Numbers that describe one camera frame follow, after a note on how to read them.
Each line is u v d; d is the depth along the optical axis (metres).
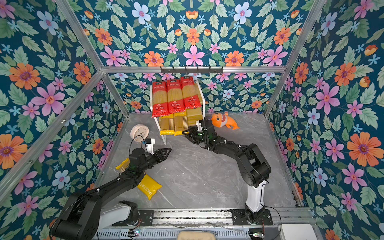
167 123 0.91
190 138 0.81
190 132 0.82
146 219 0.73
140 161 0.67
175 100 0.78
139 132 0.99
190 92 0.83
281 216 0.77
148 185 0.82
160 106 0.75
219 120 1.04
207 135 0.73
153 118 0.81
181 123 0.91
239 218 0.73
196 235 0.66
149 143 0.78
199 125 0.85
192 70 0.92
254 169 0.50
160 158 0.75
